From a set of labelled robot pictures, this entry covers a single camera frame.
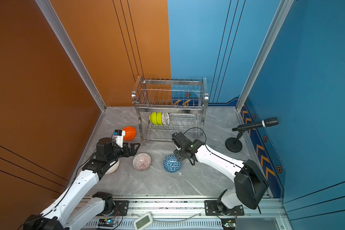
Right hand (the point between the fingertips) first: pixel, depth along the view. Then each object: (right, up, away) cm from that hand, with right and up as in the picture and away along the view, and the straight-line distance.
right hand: (180, 152), depth 85 cm
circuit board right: (+24, -32, -14) cm, 42 cm away
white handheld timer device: (-18, -29, -16) cm, 38 cm away
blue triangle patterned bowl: (-5, -8, +4) cm, 10 cm away
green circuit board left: (-36, -31, -14) cm, 50 cm away
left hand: (-27, +7, -2) cm, 28 cm away
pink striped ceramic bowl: (-24, -6, +4) cm, 25 cm away
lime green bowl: (-19, +21, +15) cm, 32 cm away
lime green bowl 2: (-15, +21, +15) cm, 29 cm away
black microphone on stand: (+37, +3, +12) cm, 39 cm away
